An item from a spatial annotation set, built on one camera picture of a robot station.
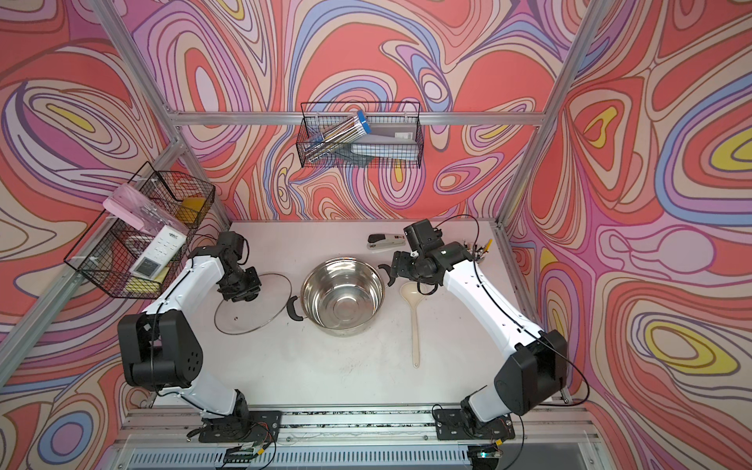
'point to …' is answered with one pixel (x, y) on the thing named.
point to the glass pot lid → (239, 317)
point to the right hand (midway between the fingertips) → (405, 276)
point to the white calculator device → (159, 253)
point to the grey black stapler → (379, 240)
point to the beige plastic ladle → (411, 292)
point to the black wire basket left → (104, 256)
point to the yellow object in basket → (190, 209)
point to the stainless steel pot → (342, 296)
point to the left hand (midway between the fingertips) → (256, 290)
